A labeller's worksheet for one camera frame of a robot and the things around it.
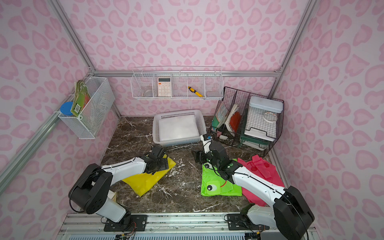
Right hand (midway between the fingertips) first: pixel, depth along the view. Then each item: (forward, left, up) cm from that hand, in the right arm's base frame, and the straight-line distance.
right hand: (196, 149), depth 81 cm
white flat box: (+14, -34, +3) cm, 37 cm away
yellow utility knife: (+39, +4, +10) cm, 40 cm away
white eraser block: (+19, -17, -15) cm, 29 cm away
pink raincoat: (-4, -41, -17) cm, 45 cm away
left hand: (-1, +21, -16) cm, 27 cm away
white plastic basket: (+23, +14, -10) cm, 29 cm away
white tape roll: (+23, -45, +1) cm, 50 cm away
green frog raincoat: (-13, -9, -16) cm, 22 cm away
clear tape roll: (+33, +31, +12) cm, 47 cm away
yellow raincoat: (-14, +31, -13) cm, 36 cm away
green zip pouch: (+12, -34, -8) cm, 37 cm away
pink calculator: (+36, +21, +15) cm, 44 cm away
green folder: (+31, -13, -13) cm, 36 cm away
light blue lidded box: (+32, -44, +4) cm, 55 cm away
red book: (+26, -24, -7) cm, 37 cm away
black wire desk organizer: (+46, -25, -2) cm, 52 cm away
